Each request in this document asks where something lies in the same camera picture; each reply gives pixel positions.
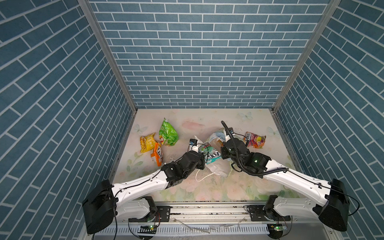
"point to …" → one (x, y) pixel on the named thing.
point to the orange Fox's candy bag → (157, 155)
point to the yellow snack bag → (147, 143)
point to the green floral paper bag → (222, 166)
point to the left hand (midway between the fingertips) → (208, 156)
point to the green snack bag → (168, 135)
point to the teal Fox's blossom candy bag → (211, 154)
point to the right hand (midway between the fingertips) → (224, 143)
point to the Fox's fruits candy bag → (252, 140)
